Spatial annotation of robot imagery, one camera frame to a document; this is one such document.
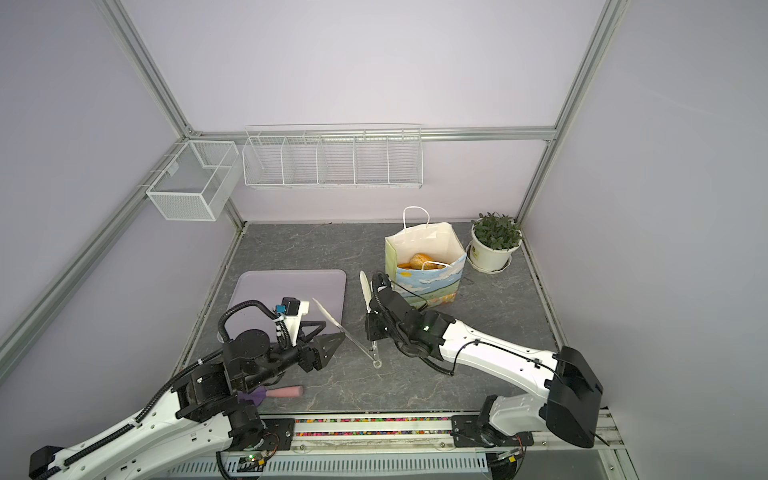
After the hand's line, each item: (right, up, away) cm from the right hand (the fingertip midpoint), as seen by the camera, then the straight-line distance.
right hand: (367, 318), depth 76 cm
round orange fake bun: (+14, +14, +13) cm, 24 cm away
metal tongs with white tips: (0, +5, +1) cm, 5 cm away
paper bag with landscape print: (+18, +7, +7) cm, 21 cm away
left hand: (-6, -2, -10) cm, 12 cm away
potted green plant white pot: (+38, +22, +18) cm, 47 cm away
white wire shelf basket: (-13, +49, +22) cm, 55 cm away
